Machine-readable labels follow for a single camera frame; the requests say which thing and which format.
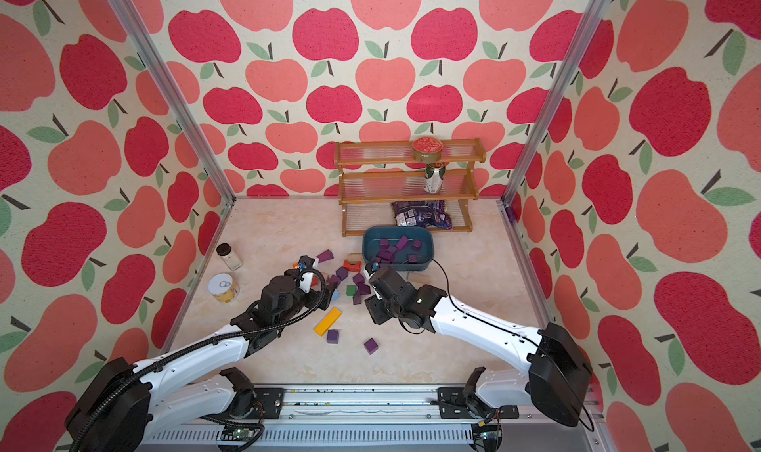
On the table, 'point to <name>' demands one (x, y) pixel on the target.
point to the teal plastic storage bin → (404, 248)
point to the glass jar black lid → (226, 252)
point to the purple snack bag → (422, 213)
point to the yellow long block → (326, 323)
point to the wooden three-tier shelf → (373, 174)
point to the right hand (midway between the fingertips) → (376, 305)
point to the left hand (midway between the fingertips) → (323, 281)
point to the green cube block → (351, 289)
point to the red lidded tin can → (427, 150)
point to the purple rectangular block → (364, 289)
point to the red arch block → (352, 268)
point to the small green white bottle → (434, 178)
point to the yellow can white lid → (223, 287)
